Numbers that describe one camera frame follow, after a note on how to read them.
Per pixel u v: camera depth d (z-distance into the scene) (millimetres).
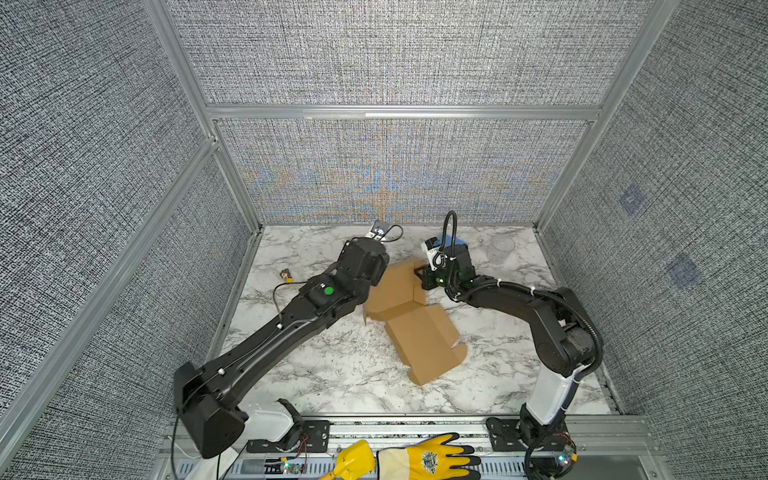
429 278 847
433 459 680
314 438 733
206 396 390
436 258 836
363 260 502
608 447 742
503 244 1091
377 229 604
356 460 697
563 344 488
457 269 747
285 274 1033
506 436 732
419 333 890
